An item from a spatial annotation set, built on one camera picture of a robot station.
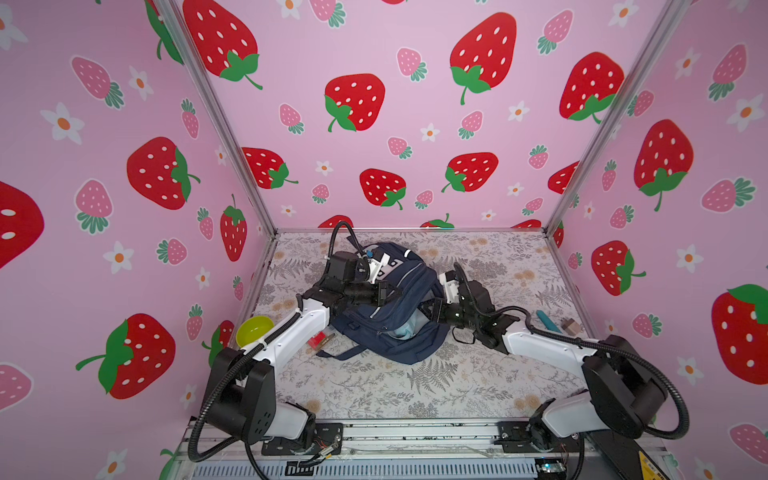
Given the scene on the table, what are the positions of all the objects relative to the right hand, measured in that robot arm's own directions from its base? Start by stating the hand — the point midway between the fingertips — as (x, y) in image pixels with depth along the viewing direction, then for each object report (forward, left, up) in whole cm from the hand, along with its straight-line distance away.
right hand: (417, 306), depth 83 cm
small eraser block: (+6, -49, -13) cm, 51 cm away
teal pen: (+8, -43, -15) cm, 46 cm away
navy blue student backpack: (-7, +6, -2) cm, 9 cm away
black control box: (-28, -53, -13) cm, 61 cm away
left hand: (0, +4, +6) cm, 8 cm away
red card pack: (-8, +31, -13) cm, 34 cm away
